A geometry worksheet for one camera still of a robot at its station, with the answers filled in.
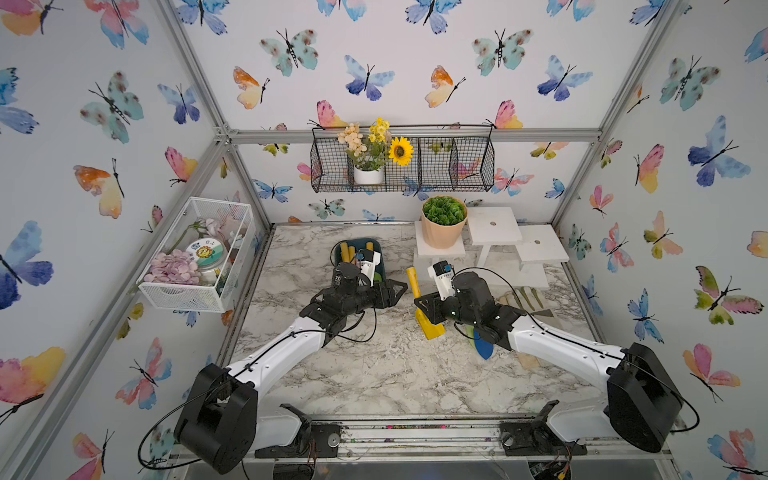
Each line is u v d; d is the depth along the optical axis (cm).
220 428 40
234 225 79
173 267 60
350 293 65
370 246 108
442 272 71
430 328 79
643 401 42
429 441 76
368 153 87
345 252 104
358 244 110
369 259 72
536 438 64
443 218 84
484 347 84
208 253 66
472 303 63
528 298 99
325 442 73
